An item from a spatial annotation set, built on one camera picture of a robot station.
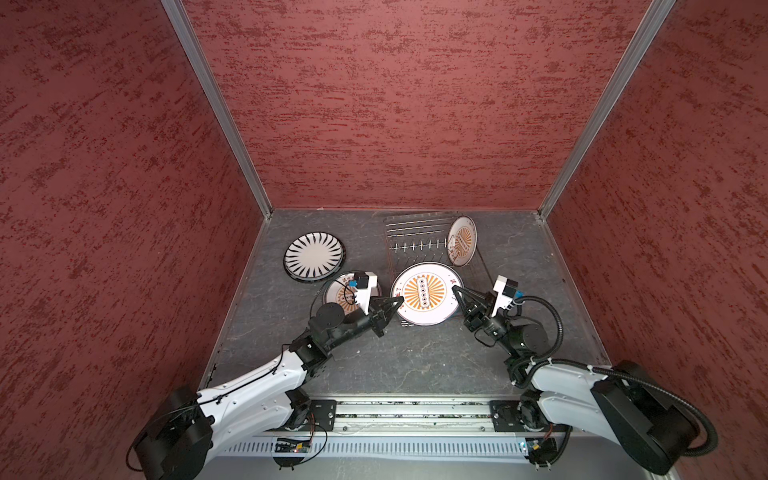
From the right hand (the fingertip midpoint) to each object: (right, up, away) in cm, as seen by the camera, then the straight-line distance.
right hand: (449, 292), depth 72 cm
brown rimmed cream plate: (-42, +5, +32) cm, 53 cm away
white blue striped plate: (-42, +14, +38) cm, 58 cm away
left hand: (-11, -3, 0) cm, 12 cm away
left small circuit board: (-40, -39, +1) cm, 56 cm away
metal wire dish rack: (-4, +13, +41) cm, 44 cm away
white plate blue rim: (+10, +13, +29) cm, 33 cm away
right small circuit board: (+22, -38, -1) cm, 44 cm away
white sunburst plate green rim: (-6, +1, -1) cm, 6 cm away
